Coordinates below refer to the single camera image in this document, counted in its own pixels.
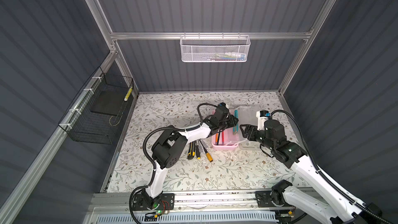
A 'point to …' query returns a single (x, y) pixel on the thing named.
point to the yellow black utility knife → (191, 154)
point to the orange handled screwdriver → (208, 154)
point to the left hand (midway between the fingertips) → (239, 120)
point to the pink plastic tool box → (225, 139)
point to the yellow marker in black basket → (128, 94)
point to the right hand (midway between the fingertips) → (247, 127)
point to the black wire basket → (93, 115)
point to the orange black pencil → (223, 137)
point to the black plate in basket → (110, 102)
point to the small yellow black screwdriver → (197, 151)
